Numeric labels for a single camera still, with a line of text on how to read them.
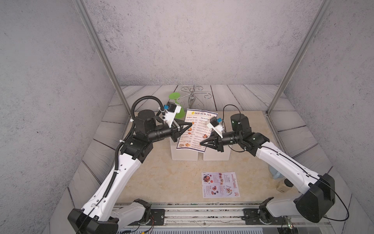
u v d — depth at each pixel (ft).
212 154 2.99
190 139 2.20
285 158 1.56
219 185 2.74
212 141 2.05
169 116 1.77
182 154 2.99
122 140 1.67
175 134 1.79
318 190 1.30
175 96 3.06
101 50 2.79
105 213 1.23
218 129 2.03
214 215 2.47
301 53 2.83
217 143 1.98
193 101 3.07
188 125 2.01
